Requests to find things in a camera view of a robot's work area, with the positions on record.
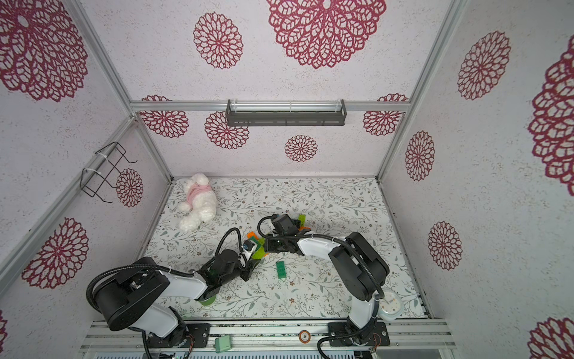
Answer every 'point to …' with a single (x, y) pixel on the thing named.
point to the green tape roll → (208, 301)
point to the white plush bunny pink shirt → (200, 204)
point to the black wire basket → (92, 180)
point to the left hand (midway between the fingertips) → (256, 259)
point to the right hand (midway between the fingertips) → (261, 243)
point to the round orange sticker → (304, 336)
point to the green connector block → (223, 343)
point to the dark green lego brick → (281, 269)
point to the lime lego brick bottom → (259, 253)
